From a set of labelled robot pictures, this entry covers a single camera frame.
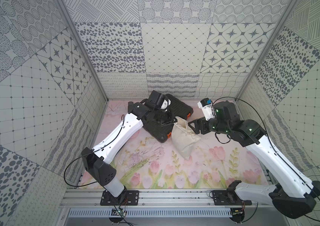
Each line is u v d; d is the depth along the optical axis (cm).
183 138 80
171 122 65
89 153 42
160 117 60
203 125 56
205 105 56
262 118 93
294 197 38
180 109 106
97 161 41
